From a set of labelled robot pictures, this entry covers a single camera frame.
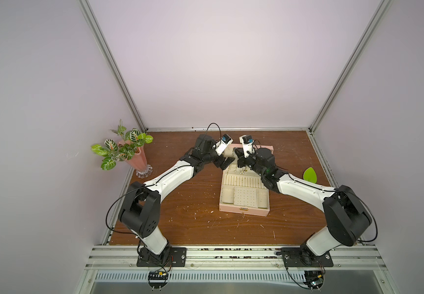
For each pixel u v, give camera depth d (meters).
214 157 0.74
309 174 0.97
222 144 0.74
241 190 0.85
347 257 0.74
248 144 0.72
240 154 0.75
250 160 0.74
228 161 0.78
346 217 0.44
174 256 0.73
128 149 0.85
